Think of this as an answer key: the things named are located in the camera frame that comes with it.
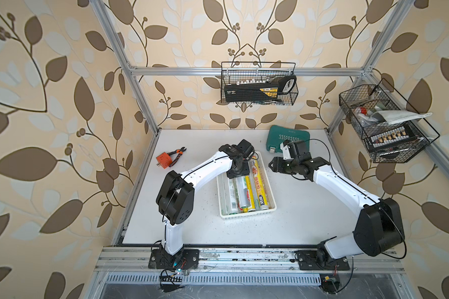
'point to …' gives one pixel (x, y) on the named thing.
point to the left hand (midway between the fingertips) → (246, 173)
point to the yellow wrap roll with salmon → (259, 184)
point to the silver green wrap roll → (234, 198)
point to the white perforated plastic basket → (264, 171)
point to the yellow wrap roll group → (252, 207)
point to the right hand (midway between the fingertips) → (274, 165)
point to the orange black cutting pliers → (179, 152)
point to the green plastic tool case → (276, 136)
